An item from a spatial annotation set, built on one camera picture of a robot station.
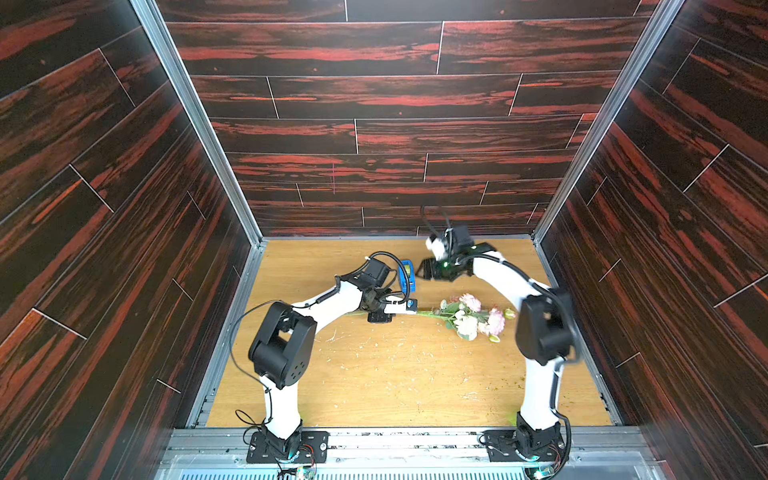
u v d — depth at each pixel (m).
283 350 0.49
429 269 0.84
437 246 0.87
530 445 0.65
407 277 0.75
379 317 0.82
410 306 0.80
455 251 0.79
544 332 0.54
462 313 0.84
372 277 0.75
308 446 0.73
